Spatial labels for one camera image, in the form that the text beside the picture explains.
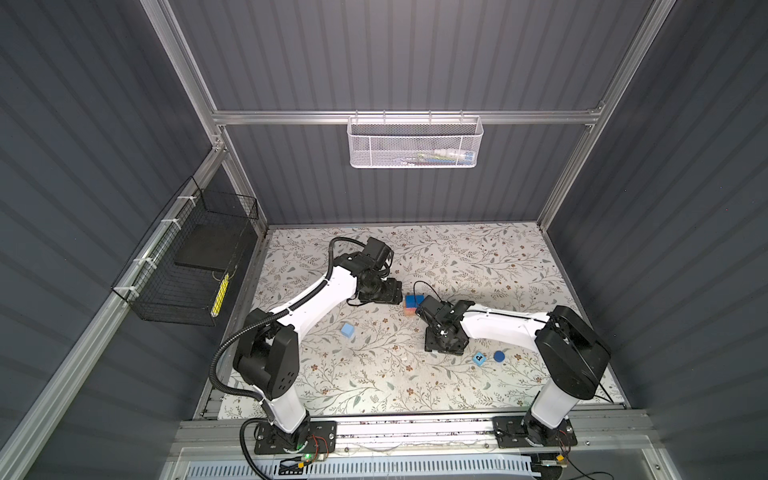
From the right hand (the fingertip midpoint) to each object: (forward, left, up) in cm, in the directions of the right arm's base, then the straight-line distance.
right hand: (437, 349), depth 89 cm
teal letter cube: (-3, -11, +2) cm, 12 cm away
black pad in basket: (+16, +61, +31) cm, 70 cm away
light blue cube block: (+5, +27, +3) cm, 28 cm away
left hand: (+10, +13, +13) cm, 21 cm away
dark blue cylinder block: (-2, -18, 0) cm, 18 cm away
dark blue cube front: (+4, +6, +23) cm, 24 cm away
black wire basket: (+8, +64, +31) cm, 72 cm away
